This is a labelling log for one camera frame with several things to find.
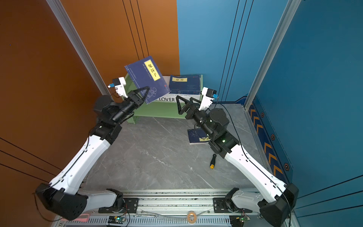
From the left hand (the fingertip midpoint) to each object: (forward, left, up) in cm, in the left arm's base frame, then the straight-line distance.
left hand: (149, 87), depth 60 cm
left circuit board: (-43, +19, -50) cm, 68 cm away
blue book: (+6, -24, -48) cm, 54 cm away
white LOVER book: (+14, -7, -18) cm, 24 cm away
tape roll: (-41, -19, -49) cm, 67 cm away
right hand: (-4, -14, -2) cm, 14 cm away
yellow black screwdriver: (-13, -33, -47) cm, 59 cm away
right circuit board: (-43, -42, -49) cm, 77 cm away
